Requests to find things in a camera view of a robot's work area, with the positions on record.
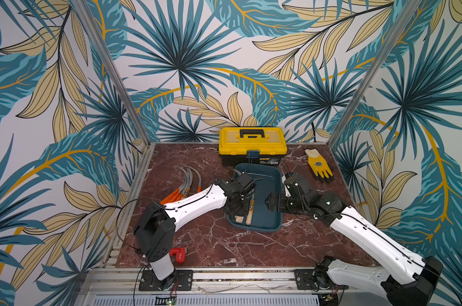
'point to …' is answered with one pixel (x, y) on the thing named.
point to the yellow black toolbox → (252, 145)
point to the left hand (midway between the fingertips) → (241, 215)
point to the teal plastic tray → (267, 178)
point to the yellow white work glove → (319, 166)
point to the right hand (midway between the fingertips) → (274, 202)
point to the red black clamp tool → (180, 253)
